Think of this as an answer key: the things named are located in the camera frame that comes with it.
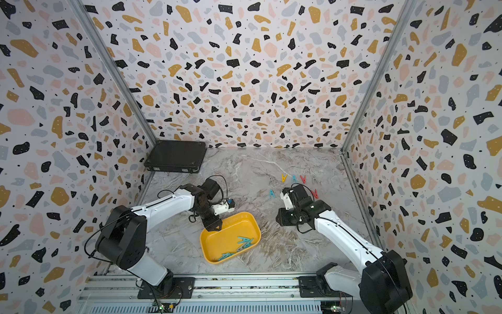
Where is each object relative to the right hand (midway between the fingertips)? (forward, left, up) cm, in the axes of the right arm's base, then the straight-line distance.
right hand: (278, 218), depth 82 cm
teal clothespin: (-7, +13, -9) cm, 17 cm away
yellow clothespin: (+29, -4, -9) cm, 30 cm away
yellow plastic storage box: (-2, +18, -12) cm, 22 cm away
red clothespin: (+28, -15, -10) cm, 33 cm away
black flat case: (+42, +60, -7) cm, 73 cm away
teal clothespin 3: (+30, -10, -11) cm, 34 cm away
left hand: (0, +26, -5) cm, 27 cm away
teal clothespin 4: (+18, +3, -9) cm, 20 cm away
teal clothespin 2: (-13, +21, -7) cm, 26 cm away
